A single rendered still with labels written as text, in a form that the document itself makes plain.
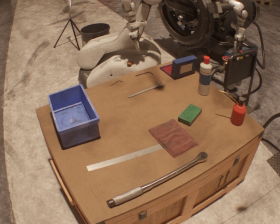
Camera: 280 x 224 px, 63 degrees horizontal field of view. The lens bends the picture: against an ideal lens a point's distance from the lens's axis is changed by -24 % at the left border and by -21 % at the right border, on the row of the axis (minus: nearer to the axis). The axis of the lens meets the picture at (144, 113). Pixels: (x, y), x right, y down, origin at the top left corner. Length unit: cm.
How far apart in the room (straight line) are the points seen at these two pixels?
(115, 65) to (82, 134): 91
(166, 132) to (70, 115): 49
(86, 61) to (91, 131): 111
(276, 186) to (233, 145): 68
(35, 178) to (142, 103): 88
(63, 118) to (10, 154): 79
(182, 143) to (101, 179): 38
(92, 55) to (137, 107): 90
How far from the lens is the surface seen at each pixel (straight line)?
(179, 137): 125
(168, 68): 173
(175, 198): 117
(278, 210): 173
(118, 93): 152
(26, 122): 226
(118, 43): 210
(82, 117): 139
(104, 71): 207
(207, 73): 145
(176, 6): 252
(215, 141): 128
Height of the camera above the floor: 135
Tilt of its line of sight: 40 degrees down
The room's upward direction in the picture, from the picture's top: straight up
